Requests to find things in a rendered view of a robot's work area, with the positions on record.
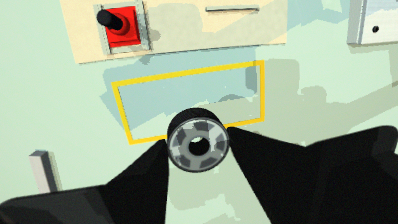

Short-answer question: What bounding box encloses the yellow rectangular outline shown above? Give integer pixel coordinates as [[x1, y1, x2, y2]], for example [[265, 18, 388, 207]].
[[111, 60, 265, 145]]

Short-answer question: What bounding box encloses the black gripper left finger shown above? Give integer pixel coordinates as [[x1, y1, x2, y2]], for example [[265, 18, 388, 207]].
[[0, 139, 170, 224]]

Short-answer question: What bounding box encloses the black wheel with grey hub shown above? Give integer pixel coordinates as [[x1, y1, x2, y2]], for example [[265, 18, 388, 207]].
[[166, 107, 230, 173]]

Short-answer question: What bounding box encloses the grey rectangular post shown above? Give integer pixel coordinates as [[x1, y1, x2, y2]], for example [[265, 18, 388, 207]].
[[29, 151, 58, 194]]

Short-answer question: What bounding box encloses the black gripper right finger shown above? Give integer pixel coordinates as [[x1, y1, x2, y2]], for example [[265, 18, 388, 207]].
[[227, 125, 398, 224]]

